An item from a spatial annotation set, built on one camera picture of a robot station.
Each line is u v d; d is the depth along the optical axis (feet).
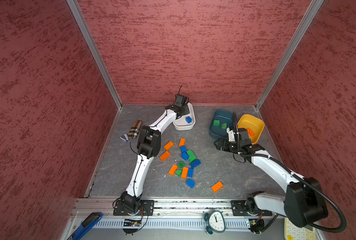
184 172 2.81
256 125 3.53
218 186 2.67
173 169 2.86
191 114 3.56
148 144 2.10
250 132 3.40
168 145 3.15
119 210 2.39
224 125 3.41
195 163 2.94
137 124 3.43
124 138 3.28
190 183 2.73
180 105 2.72
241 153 2.05
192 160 2.93
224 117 3.68
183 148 3.20
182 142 3.28
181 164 2.86
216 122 3.52
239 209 2.42
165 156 3.02
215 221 2.20
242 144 2.16
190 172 2.80
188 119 3.61
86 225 2.20
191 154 3.01
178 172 2.80
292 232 2.19
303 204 1.34
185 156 3.00
